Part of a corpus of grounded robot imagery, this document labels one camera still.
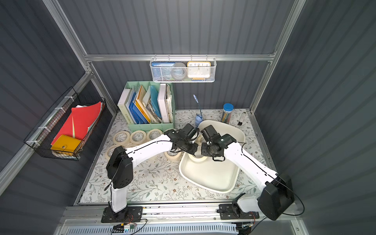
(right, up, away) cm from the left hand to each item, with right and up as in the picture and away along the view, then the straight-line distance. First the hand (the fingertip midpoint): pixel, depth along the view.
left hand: (195, 148), depth 85 cm
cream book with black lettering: (-47, +33, +9) cm, 58 cm away
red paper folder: (-58, +17, -12) cm, 62 cm away
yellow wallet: (-58, +6, -21) cm, 62 cm away
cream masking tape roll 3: (-57, -4, +8) cm, 58 cm away
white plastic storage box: (+13, -18, +2) cm, 22 cm away
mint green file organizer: (-29, +26, +11) cm, 41 cm away
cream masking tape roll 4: (-14, -7, +6) cm, 17 cm away
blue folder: (-38, +19, +13) cm, 45 cm away
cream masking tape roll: (-53, +4, +20) cm, 57 cm away
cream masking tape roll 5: (0, -5, -7) cm, 8 cm away
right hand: (+7, 0, -5) cm, 9 cm away
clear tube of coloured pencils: (+21, +22, +11) cm, 32 cm away
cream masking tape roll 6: (+1, +6, -13) cm, 14 cm away
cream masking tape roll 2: (-41, +5, +20) cm, 46 cm away
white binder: (-21, +28, +9) cm, 36 cm away
